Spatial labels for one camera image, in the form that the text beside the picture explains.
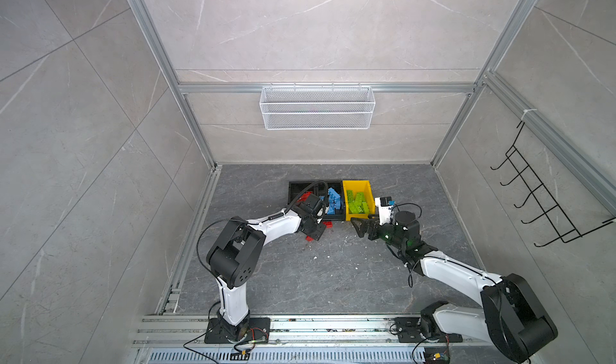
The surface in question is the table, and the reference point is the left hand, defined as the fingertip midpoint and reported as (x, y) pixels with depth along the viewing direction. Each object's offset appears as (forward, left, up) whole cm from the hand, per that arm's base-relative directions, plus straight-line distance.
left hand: (316, 224), depth 94 cm
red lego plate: (-6, +3, -2) cm, 7 cm away
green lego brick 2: (+8, -17, -1) cm, 19 cm away
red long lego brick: (+1, -5, -1) cm, 5 cm away
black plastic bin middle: (+16, -10, +3) cm, 19 cm away
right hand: (-3, -15, +10) cm, 19 cm away
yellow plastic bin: (+17, -20, +3) cm, 26 cm away
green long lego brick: (+12, -19, +1) cm, 23 cm away
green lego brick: (+15, -16, -2) cm, 22 cm away
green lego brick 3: (+7, -21, 0) cm, 22 cm away
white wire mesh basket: (+41, -2, +26) cm, 49 cm away
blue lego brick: (+11, -8, 0) cm, 13 cm away
